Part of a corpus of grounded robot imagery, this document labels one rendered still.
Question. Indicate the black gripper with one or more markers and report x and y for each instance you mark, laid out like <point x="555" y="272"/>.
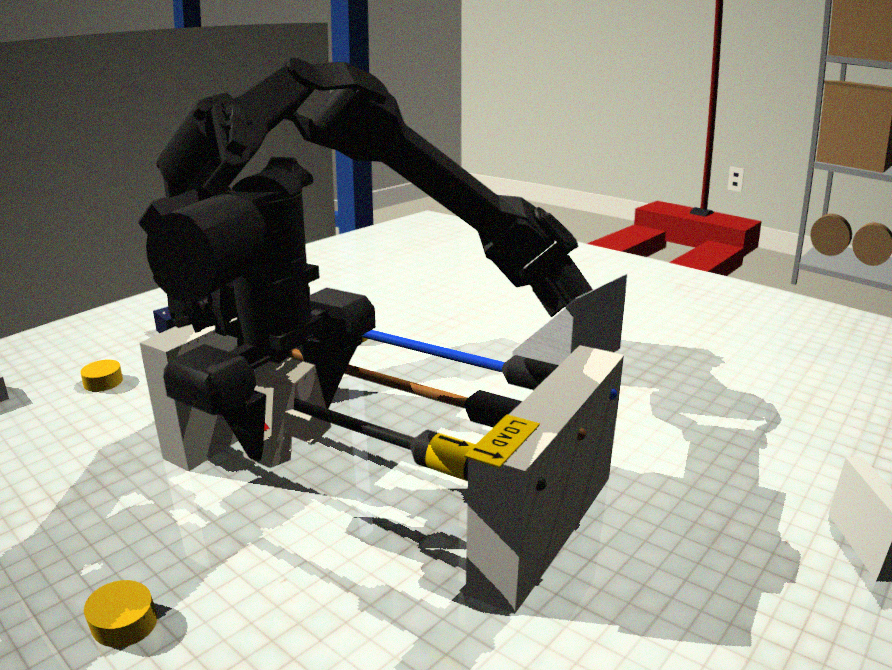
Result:
<point x="275" y="314"/>

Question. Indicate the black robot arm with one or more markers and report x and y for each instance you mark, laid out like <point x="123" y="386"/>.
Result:
<point x="204" y="234"/>

